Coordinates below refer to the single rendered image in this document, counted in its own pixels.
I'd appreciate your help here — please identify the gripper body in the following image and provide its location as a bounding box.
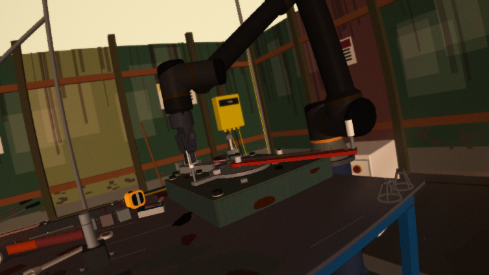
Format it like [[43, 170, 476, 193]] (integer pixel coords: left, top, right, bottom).
[[169, 110, 198, 152]]

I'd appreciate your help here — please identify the white plunger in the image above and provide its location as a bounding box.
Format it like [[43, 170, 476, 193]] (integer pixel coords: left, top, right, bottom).
[[186, 161, 198, 184]]

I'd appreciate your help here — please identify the grey flat bar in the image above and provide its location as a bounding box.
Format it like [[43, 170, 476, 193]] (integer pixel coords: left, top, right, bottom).
[[190, 167, 250, 187]]

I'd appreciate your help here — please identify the grey centre pin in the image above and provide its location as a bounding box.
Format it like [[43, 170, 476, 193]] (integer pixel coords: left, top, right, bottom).
[[226, 132, 243, 163]]

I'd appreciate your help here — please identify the grey stop disc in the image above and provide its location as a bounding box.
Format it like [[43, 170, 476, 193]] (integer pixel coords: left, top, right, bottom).
[[212, 154, 273, 180]]

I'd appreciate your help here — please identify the green bender base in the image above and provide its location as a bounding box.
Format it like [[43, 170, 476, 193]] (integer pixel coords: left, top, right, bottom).
[[165, 152, 333, 229]]

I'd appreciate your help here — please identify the red lever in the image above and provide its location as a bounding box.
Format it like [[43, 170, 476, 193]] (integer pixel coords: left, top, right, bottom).
[[230, 148, 359, 169]]

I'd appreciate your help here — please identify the orange rod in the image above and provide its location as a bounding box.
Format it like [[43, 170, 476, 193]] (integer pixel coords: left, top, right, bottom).
[[139, 121, 166, 188]]

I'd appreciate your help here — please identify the yellow control box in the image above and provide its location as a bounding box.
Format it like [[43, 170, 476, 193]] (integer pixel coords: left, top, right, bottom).
[[211, 93, 246, 133]]

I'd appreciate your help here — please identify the blue and white box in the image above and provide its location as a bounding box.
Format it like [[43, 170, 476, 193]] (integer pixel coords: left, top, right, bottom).
[[136, 201, 166, 220]]

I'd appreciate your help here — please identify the yellow tape measure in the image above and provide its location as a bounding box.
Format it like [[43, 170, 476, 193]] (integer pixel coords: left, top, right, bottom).
[[123, 189, 147, 210]]

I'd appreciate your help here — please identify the grey pole with yellow line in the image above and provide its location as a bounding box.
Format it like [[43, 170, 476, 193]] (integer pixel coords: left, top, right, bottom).
[[233, 0, 275, 155]]

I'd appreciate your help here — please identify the grey pole on black stand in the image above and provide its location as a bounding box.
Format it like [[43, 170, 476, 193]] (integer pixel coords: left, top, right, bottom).
[[41, 0, 112, 269]]

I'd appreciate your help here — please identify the long dark rod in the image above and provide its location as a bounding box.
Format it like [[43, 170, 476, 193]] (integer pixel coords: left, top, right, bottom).
[[0, 199, 128, 239]]

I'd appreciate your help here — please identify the grey steel ruler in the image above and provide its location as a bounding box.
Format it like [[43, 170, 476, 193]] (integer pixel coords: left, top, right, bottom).
[[28, 224, 76, 241]]

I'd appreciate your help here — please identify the grey wrench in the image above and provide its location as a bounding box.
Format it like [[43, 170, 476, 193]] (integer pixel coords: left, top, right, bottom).
[[22, 246, 84, 275]]

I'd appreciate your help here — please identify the white cabinet with red button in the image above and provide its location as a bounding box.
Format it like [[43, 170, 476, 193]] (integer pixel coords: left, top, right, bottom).
[[349, 139, 400, 179]]

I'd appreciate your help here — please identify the slanted grey pole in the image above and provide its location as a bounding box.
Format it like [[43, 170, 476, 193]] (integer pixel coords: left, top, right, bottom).
[[0, 16, 47, 65]]

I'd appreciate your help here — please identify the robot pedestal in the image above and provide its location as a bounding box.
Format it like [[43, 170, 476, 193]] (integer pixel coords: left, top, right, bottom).
[[329, 154, 359, 176]]

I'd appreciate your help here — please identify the white lever handle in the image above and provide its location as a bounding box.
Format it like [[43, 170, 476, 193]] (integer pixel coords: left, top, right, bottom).
[[344, 119, 355, 150]]

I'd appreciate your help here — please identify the orange handled tool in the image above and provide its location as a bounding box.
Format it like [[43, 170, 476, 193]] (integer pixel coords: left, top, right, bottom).
[[5, 229, 86, 256]]

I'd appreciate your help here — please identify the red and white wall sign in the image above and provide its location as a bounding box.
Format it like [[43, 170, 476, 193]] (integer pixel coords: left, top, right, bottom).
[[339, 36, 359, 67]]

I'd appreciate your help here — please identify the grey wire cone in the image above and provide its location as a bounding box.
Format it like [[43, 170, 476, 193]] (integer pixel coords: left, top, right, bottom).
[[377, 178, 403, 204], [392, 168, 415, 192]]

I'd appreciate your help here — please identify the blue workbench frame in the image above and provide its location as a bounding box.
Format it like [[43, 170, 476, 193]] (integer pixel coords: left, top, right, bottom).
[[305, 182, 426, 275]]

